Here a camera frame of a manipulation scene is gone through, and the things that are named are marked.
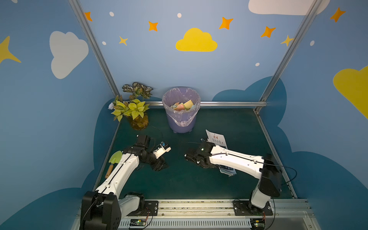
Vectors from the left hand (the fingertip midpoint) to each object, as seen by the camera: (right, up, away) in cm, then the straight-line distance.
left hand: (163, 160), depth 82 cm
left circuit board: (-12, -29, -10) cm, 33 cm away
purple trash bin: (+7, +17, +23) cm, 29 cm away
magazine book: (+34, +11, +8) cm, 37 cm away
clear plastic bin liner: (+12, +25, +5) cm, 28 cm away
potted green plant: (-20, +33, +6) cm, 39 cm away
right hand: (+30, +3, -3) cm, 30 cm away
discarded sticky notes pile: (+10, +34, +21) cm, 41 cm away
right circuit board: (+50, -30, -10) cm, 59 cm away
